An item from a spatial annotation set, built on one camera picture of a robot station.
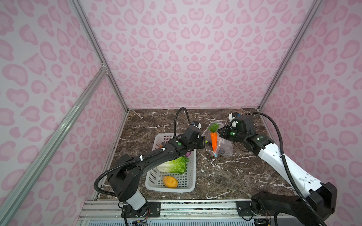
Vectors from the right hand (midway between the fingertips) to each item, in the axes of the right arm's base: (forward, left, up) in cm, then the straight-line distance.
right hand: (218, 129), depth 76 cm
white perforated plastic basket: (-20, +17, -24) cm, 35 cm away
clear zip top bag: (-4, +4, -12) cm, 13 cm away
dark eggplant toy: (-2, -7, -16) cm, 17 cm away
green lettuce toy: (-15, +22, -15) cm, 31 cm away
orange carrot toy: (+2, +2, -3) cm, 4 cm away
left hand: (-2, +5, -7) cm, 9 cm away
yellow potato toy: (-22, +26, -18) cm, 39 cm away
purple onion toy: (-4, +16, -21) cm, 27 cm away
